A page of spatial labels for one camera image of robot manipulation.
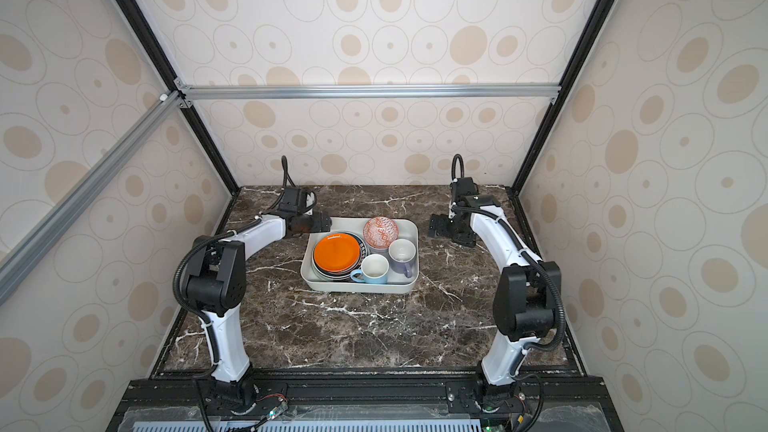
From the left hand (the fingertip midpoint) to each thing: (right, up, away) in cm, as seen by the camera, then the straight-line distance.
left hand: (326, 214), depth 100 cm
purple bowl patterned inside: (+18, -6, 0) cm, 19 cm away
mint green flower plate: (+5, -20, -8) cm, 22 cm away
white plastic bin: (+4, -4, +2) cm, 6 cm away
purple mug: (+26, -13, -1) cm, 29 cm away
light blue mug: (+17, -17, -9) cm, 26 cm away
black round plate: (+7, -19, -8) cm, 21 cm away
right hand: (+38, -6, -10) cm, 40 cm away
